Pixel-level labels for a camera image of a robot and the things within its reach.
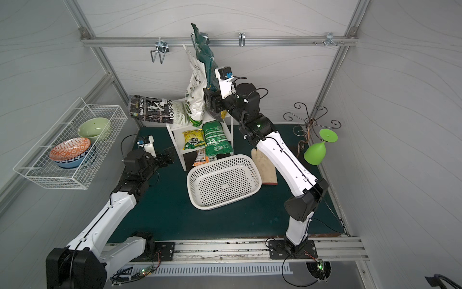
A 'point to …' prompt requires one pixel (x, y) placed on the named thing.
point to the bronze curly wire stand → (304, 130)
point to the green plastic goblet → (315, 153)
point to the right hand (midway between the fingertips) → (214, 83)
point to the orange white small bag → (201, 158)
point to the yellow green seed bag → (194, 139)
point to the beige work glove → (267, 171)
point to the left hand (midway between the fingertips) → (167, 148)
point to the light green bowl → (95, 129)
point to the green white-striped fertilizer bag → (216, 140)
